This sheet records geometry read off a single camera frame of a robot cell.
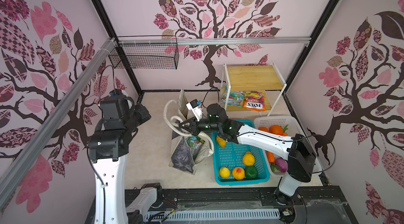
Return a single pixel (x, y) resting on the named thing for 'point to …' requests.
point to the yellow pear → (224, 172)
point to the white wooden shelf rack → (256, 78)
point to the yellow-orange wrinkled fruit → (221, 142)
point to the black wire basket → (147, 56)
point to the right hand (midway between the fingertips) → (179, 123)
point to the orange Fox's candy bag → (254, 101)
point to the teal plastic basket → (231, 155)
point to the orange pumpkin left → (263, 129)
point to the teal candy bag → (195, 144)
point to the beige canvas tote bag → (186, 150)
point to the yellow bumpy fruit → (249, 159)
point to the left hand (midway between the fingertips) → (145, 110)
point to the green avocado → (251, 172)
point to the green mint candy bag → (235, 99)
